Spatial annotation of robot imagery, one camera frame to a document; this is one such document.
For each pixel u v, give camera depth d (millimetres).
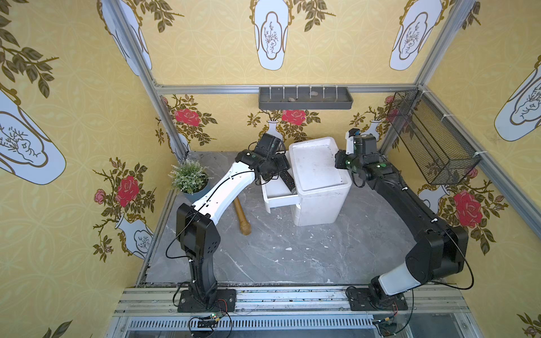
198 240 479
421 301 744
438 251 418
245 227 898
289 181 836
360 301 732
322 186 765
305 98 924
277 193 834
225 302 731
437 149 665
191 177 881
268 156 629
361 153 634
